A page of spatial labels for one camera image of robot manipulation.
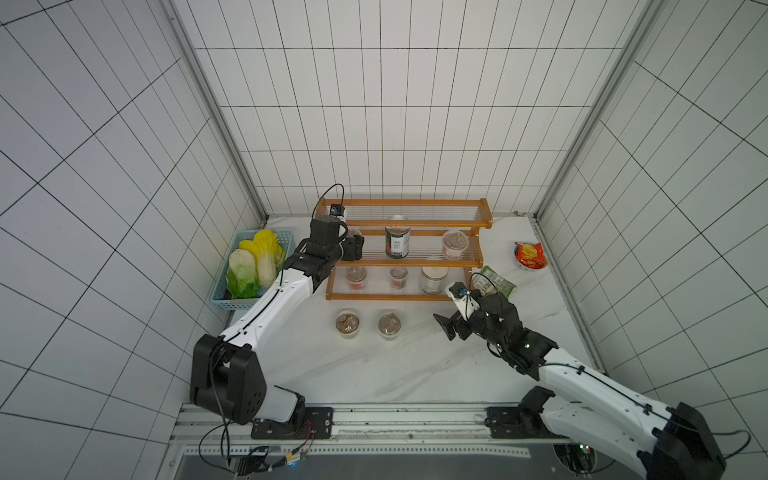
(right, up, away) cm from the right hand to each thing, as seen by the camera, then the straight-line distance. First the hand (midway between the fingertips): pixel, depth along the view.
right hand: (439, 304), depth 80 cm
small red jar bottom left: (-25, +6, +13) cm, 28 cm away
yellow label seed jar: (-26, -7, +5) cm, 27 cm away
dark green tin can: (-12, +17, +1) cm, 21 cm away
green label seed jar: (-14, -7, +4) cm, 16 cm away
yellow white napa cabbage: (-54, +12, +18) cm, 58 cm away
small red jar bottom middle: (-11, +6, +12) cm, 17 cm away
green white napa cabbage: (-59, +6, +9) cm, 60 cm away
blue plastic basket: (-67, +1, +12) cm, 68 cm away
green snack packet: (+21, +3, +19) cm, 29 cm away
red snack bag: (+35, +12, +20) cm, 43 cm away
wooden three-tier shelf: (-6, +15, +8) cm, 18 cm away
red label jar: (-24, +20, +4) cm, 32 cm away
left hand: (-26, +17, +5) cm, 31 cm away
